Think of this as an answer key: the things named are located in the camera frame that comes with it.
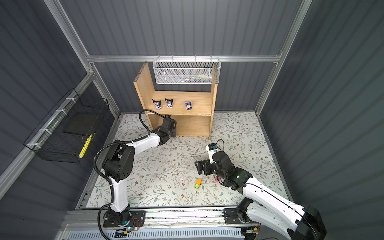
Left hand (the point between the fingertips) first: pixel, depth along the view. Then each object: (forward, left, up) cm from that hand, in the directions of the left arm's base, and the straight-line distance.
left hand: (170, 128), depth 100 cm
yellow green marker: (-25, +36, +18) cm, 47 cm away
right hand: (-29, -20, +6) cm, 35 cm away
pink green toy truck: (-39, -24, +10) cm, 47 cm away
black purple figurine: (-2, +4, +23) cm, 24 cm away
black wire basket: (-17, +49, +20) cm, 55 cm away
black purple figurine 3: (-3, -13, +23) cm, 27 cm away
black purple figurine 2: (0, -2, +23) cm, 23 cm away
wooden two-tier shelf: (-5, -15, +19) cm, 25 cm away
